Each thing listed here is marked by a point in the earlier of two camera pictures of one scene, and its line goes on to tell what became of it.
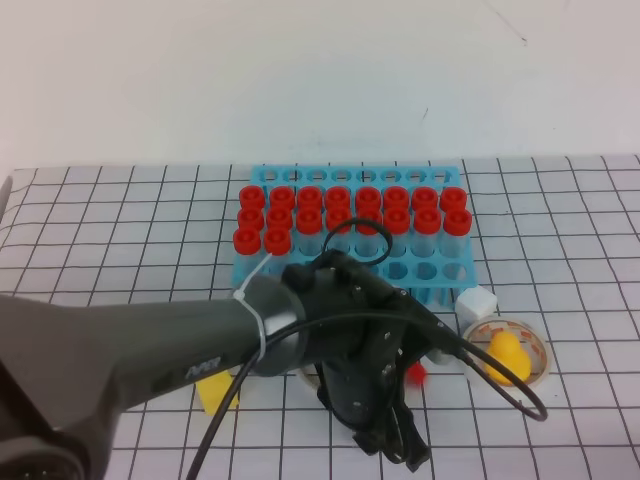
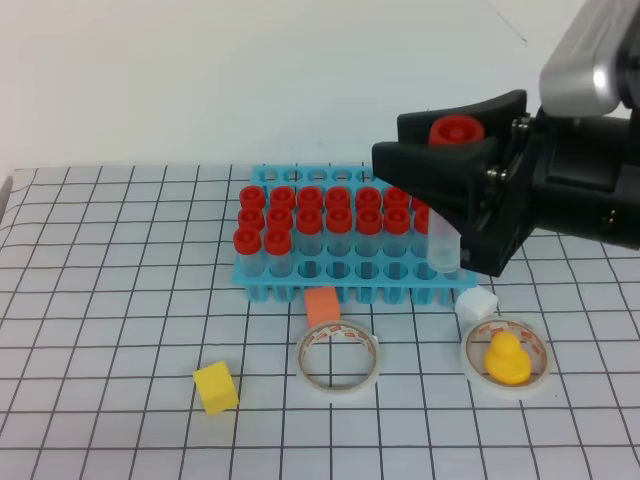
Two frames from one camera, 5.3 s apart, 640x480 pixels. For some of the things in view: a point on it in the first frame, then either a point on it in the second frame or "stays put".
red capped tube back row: x=368 y=203 stays put
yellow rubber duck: x=504 y=346 stays put
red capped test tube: x=416 y=376 to x=444 y=240
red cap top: x=278 y=241 stays put
